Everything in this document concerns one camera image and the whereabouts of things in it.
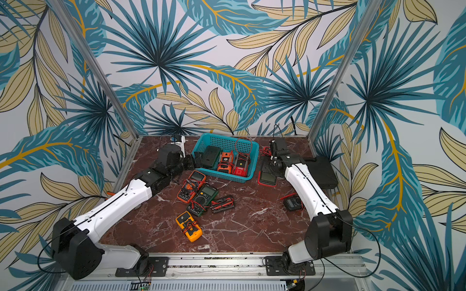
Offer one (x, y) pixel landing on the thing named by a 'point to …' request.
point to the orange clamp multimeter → (226, 164)
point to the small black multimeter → (292, 202)
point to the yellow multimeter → (190, 227)
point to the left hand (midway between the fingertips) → (194, 156)
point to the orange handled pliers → (110, 193)
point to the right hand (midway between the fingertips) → (268, 166)
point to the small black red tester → (222, 204)
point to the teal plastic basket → (226, 143)
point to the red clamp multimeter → (241, 164)
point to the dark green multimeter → (210, 156)
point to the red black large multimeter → (267, 174)
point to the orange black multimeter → (190, 186)
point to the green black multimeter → (202, 197)
